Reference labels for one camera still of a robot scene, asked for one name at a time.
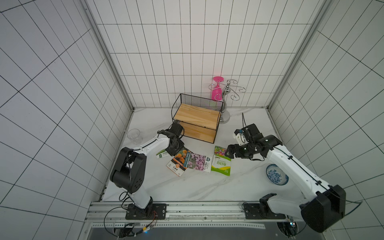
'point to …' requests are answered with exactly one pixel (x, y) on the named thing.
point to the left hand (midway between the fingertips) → (179, 151)
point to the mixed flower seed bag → (162, 154)
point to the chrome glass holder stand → (226, 89)
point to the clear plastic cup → (133, 134)
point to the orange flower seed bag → (179, 162)
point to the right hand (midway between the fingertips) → (226, 154)
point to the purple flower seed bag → (200, 162)
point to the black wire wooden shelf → (199, 117)
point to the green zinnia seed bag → (220, 162)
